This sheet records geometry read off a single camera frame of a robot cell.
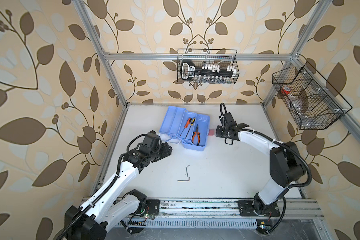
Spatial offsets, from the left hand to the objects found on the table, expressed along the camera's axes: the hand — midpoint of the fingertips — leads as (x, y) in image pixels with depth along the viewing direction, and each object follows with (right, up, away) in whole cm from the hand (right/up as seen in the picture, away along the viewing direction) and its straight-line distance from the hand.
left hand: (170, 149), depth 78 cm
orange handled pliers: (+14, +5, +24) cm, 28 cm away
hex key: (+7, -19, +6) cm, 21 cm away
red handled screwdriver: (+10, +14, +21) cm, 27 cm away
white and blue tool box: (+4, +12, +15) cm, 20 cm away
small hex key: (+9, -16, +9) cm, 20 cm away
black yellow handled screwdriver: (+12, +13, +21) cm, 27 cm away
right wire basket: (+71, +24, -5) cm, 75 cm away
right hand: (+30, +7, +15) cm, 34 cm away
